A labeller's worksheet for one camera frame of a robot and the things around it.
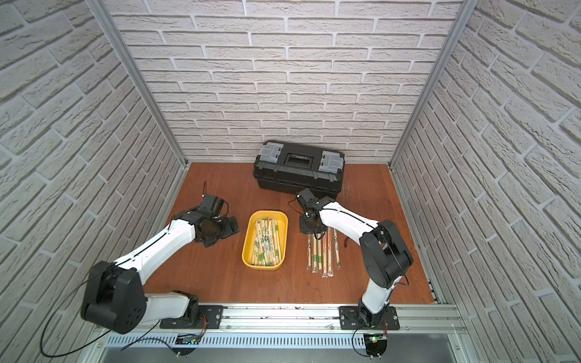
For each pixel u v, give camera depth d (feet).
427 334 2.48
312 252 2.92
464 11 2.28
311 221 2.17
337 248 2.94
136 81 2.85
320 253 2.89
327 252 2.92
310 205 2.32
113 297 1.33
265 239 2.94
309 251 2.93
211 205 2.24
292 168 3.12
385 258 1.53
